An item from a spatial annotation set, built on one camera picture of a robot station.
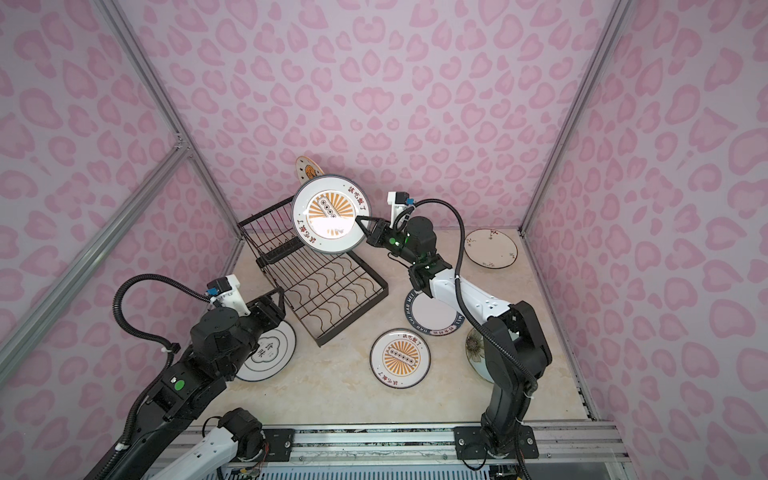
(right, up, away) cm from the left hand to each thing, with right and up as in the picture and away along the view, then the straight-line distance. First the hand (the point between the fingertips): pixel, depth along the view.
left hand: (277, 288), depth 68 cm
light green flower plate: (+51, -21, +20) cm, 58 cm away
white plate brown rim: (+63, +10, +46) cm, 79 cm away
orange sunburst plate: (+28, -23, +20) cm, 41 cm away
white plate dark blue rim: (+37, -12, +27) cm, 48 cm away
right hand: (+17, +17, +6) cm, 25 cm away
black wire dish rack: (+3, -5, +33) cm, 33 cm away
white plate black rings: (-9, -22, +20) cm, 31 cm away
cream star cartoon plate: (0, +33, +23) cm, 41 cm away
